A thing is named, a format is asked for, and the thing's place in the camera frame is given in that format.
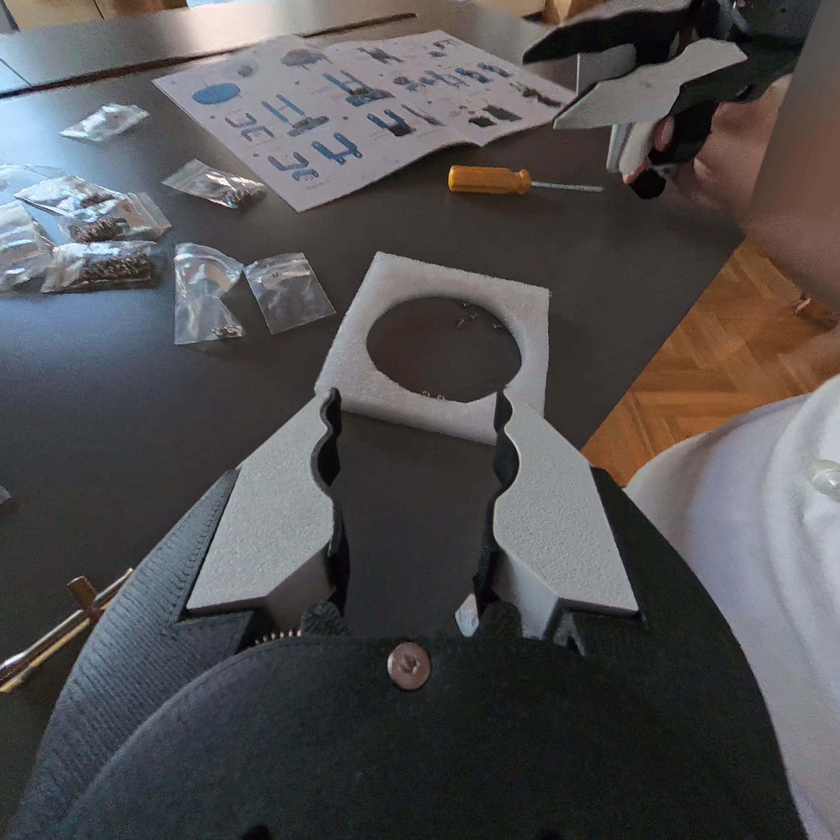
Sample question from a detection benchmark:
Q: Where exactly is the white foam square with hole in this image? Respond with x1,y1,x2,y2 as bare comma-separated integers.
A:
315,251,551,446

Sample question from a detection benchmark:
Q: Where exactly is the clear bag of small screws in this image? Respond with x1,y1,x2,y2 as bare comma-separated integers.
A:
13,176,126,211
59,192,173,244
59,104,151,142
162,159,266,210
41,241,161,294
0,200,55,293

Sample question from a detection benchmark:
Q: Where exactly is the yellow handled screwdriver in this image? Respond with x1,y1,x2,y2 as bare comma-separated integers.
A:
448,165,605,196

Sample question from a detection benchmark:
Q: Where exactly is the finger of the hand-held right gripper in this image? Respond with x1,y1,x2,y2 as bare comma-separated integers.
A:
521,0,697,89
553,38,749,130

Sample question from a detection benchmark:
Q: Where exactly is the person's right hand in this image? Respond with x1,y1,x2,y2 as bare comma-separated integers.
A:
679,98,756,211

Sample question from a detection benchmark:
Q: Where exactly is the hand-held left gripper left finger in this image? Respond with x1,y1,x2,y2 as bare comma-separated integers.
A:
185,387,352,634

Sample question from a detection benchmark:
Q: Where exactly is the person's white shirt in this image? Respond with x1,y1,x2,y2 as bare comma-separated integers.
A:
623,377,840,840

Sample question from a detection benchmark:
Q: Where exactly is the printed assembly instruction sheet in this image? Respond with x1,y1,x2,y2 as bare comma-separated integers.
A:
152,29,578,213

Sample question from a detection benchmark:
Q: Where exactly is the small clear zip bag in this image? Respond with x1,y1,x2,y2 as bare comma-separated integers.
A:
244,252,337,336

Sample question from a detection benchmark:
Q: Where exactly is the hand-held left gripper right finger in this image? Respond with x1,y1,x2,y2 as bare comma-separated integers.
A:
472,390,641,643

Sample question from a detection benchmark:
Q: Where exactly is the metal cross wrench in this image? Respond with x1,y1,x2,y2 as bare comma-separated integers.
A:
0,567,135,693

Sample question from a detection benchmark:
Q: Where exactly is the dark grey desk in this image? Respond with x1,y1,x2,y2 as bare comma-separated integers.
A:
0,13,746,716

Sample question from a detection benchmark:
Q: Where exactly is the clear bag of small nuts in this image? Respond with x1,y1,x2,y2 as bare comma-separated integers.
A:
174,243,247,345

